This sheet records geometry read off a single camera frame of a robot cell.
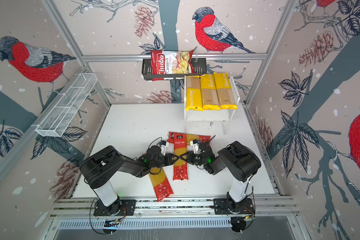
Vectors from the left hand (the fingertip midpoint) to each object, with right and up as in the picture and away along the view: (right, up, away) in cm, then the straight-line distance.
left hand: (178, 159), depth 86 cm
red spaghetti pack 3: (-9, -11, -7) cm, 16 cm away
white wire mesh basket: (-60, +24, -14) cm, 66 cm away
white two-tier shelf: (+29, +26, +6) cm, 39 cm away
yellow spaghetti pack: (+8, +38, -9) cm, 40 cm away
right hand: (+1, -1, +2) cm, 3 cm away
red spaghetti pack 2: (+1, -4, -1) cm, 4 cm away
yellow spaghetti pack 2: (+17, +35, -10) cm, 40 cm away
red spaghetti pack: (+16, +11, +11) cm, 22 cm away
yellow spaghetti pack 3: (+25, +37, -9) cm, 46 cm away
